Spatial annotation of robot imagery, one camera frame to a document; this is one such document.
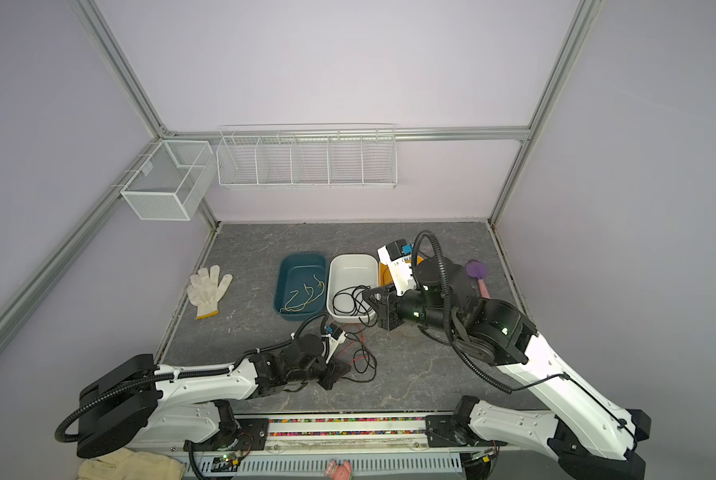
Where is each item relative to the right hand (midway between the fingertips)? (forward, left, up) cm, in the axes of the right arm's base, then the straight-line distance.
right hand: (363, 298), depth 57 cm
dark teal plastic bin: (+25, +23, -34) cm, 48 cm away
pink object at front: (-25, +6, -34) cm, 43 cm away
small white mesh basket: (+52, +66, -10) cm, 84 cm away
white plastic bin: (+31, +7, -37) cm, 48 cm away
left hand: (-4, +5, -32) cm, 33 cm away
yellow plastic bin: (+28, -6, -34) cm, 44 cm away
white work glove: (+24, +56, -36) cm, 71 cm away
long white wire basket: (+58, +20, -6) cm, 61 cm away
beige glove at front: (-24, +56, -35) cm, 70 cm away
